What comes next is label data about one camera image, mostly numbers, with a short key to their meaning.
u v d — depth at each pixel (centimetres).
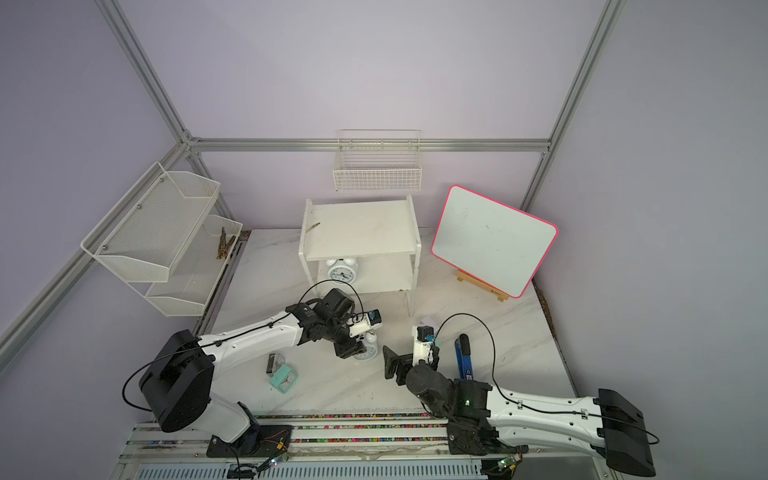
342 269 80
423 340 64
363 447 73
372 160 96
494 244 89
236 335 50
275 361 82
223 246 97
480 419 53
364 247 72
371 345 83
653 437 44
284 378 80
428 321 90
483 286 99
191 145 93
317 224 77
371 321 75
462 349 85
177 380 43
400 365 66
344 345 74
